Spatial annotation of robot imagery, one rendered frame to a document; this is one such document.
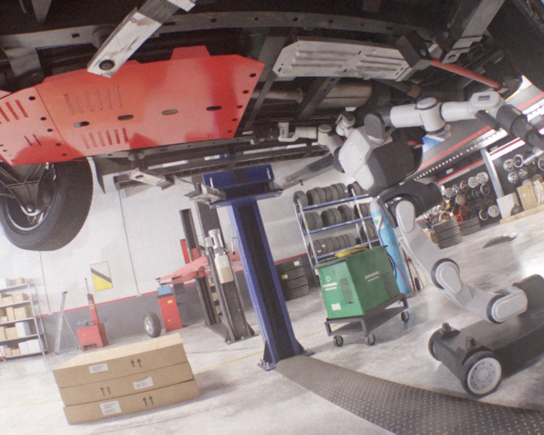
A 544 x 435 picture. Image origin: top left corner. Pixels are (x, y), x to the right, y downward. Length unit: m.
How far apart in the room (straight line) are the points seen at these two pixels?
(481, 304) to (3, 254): 11.79
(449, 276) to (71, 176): 2.07
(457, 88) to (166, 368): 2.91
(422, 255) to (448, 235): 8.96
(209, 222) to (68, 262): 6.86
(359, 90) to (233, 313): 3.48
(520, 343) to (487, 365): 0.20
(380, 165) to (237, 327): 3.66
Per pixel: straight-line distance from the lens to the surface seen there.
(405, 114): 1.33
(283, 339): 3.09
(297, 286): 8.90
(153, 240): 10.47
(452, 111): 1.24
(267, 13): 1.24
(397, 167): 1.53
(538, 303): 1.81
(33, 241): 2.21
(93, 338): 9.07
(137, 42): 1.02
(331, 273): 2.72
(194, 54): 1.29
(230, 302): 4.69
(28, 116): 1.54
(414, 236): 1.50
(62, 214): 2.05
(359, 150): 1.48
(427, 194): 1.56
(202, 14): 1.17
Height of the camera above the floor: 0.77
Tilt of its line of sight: 10 degrees up
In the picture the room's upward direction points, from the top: 16 degrees counter-clockwise
